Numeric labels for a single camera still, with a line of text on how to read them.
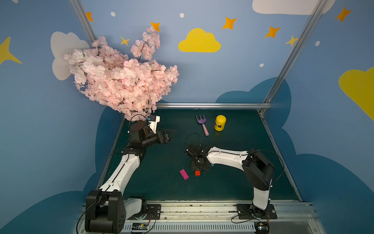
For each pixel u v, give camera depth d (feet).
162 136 2.26
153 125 2.32
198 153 2.30
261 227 2.40
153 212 2.46
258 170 1.59
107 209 1.30
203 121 3.76
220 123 3.38
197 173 2.83
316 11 2.34
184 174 2.84
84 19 2.37
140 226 2.35
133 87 2.05
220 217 2.41
